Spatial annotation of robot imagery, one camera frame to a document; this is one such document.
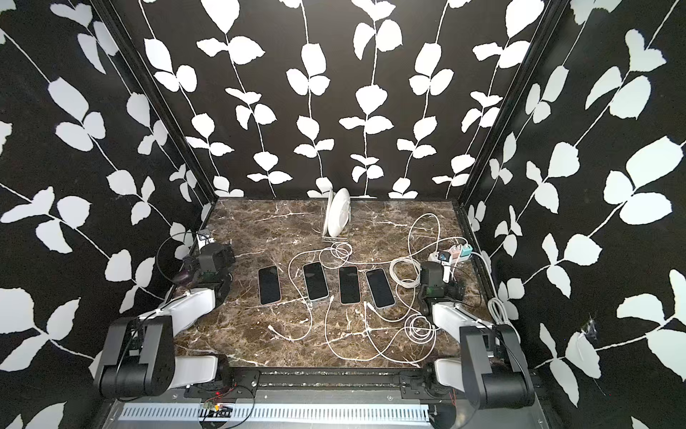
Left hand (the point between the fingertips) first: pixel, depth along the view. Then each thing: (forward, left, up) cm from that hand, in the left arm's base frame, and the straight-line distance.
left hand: (207, 245), depth 87 cm
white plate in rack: (+14, -44, -1) cm, 46 cm away
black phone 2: (-9, -47, -14) cm, 50 cm away
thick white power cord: (-22, -97, -12) cm, 100 cm away
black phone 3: (-11, -58, -15) cm, 61 cm away
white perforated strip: (-45, -27, -14) cm, 55 cm away
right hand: (-8, -81, -7) cm, 81 cm away
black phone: (-7, -35, -15) cm, 38 cm away
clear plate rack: (+13, -46, -14) cm, 50 cm away
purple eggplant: (-6, +11, -12) cm, 17 cm away
